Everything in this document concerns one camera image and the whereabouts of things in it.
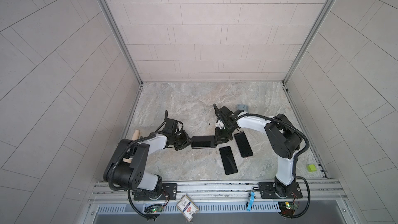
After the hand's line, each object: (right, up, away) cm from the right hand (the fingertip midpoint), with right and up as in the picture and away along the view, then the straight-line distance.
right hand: (213, 143), depth 86 cm
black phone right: (+17, -2, +1) cm, 17 cm away
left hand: (-10, +2, +2) cm, 10 cm away
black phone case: (-6, +1, 0) cm, 6 cm away
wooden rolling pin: (-44, +4, +1) cm, 44 cm away
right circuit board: (+32, -23, -18) cm, 43 cm away
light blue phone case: (+20, +19, +16) cm, 32 cm away
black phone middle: (+7, -8, -5) cm, 12 cm away
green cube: (+49, -10, -9) cm, 51 cm away
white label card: (-12, -21, -20) cm, 32 cm away
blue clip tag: (+16, -19, -19) cm, 31 cm away
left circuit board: (-25, -21, -22) cm, 39 cm away
